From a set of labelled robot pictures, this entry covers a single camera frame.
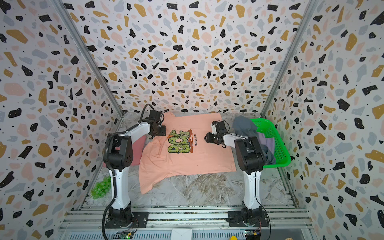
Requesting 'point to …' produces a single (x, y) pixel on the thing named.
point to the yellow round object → (233, 238)
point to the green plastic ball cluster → (101, 188)
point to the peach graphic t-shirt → (183, 151)
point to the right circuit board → (252, 234)
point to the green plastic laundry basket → (283, 156)
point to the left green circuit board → (123, 235)
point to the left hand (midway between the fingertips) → (162, 129)
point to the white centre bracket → (181, 234)
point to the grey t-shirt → (244, 126)
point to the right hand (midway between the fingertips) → (205, 134)
